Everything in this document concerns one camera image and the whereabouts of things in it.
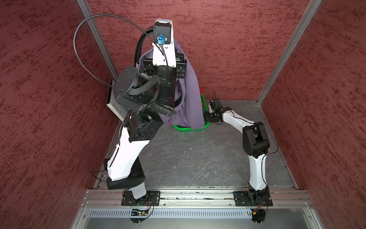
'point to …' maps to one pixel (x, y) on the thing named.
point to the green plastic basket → (207, 124)
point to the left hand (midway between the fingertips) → (164, 44)
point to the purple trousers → (190, 113)
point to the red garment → (201, 90)
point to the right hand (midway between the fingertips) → (206, 119)
